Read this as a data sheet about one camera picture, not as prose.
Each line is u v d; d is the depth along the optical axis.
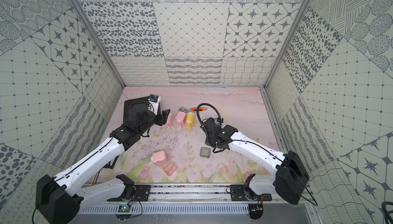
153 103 0.66
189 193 0.76
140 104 0.60
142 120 0.58
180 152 0.88
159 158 0.78
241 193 0.66
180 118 0.93
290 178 0.40
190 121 0.93
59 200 0.37
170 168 0.82
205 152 0.86
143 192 0.74
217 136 0.56
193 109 1.07
